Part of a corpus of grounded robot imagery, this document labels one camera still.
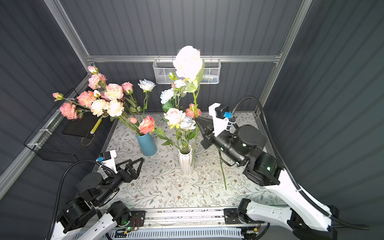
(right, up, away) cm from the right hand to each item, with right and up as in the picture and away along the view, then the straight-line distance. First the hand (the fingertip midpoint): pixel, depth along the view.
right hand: (198, 120), depth 49 cm
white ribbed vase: (-6, -19, +24) cm, 31 cm away
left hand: (-26, -17, +15) cm, 34 cm away
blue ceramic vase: (-30, -13, +39) cm, 51 cm away
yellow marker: (-53, 0, +29) cm, 60 cm away
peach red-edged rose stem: (+15, -28, +42) cm, 53 cm away
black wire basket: (-64, -9, +21) cm, 68 cm away
